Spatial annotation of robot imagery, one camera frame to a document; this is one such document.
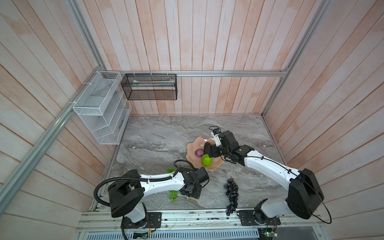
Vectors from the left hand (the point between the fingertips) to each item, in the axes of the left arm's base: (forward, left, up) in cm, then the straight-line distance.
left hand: (193, 197), depth 79 cm
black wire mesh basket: (+67, +30, +23) cm, 77 cm away
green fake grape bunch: (+2, +11, 0) cm, 11 cm away
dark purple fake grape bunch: (+4, -21, +2) cm, 22 cm away
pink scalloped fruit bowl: (+34, -4, +1) cm, 34 cm away
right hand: (+25, -11, +11) cm, 30 cm away
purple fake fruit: (+26, -4, +3) cm, 26 cm away
